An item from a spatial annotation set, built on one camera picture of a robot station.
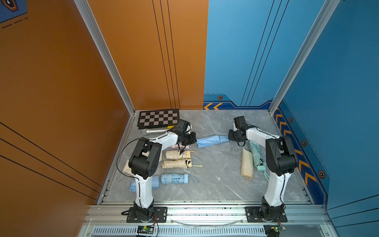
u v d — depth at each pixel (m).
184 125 0.80
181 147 0.86
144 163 0.52
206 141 0.97
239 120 0.82
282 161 0.53
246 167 0.87
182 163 0.87
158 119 1.12
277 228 0.70
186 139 0.84
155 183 0.80
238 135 0.79
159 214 0.74
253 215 0.72
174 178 0.82
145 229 0.72
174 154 0.92
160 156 0.75
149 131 1.03
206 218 0.73
